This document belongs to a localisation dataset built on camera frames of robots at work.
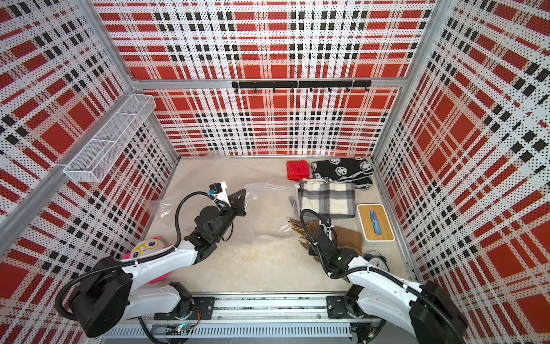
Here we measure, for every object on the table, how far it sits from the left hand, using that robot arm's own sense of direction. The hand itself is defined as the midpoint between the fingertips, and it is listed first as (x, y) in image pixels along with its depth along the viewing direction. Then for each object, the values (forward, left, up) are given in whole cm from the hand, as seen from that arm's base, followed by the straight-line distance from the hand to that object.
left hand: (250, 190), depth 80 cm
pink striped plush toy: (-17, +40, -14) cm, 45 cm away
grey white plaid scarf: (+6, -35, -16) cm, 39 cm away
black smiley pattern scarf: (+24, -47, -16) cm, 55 cm away
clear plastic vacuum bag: (+2, -6, -18) cm, 20 cm away
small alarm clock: (-19, -48, -18) cm, 55 cm away
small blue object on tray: (-4, -52, -18) cm, 55 cm away
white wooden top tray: (-10, -47, -17) cm, 51 cm away
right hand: (-12, -27, -17) cm, 34 cm away
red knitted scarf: (+26, -19, -19) cm, 38 cm away
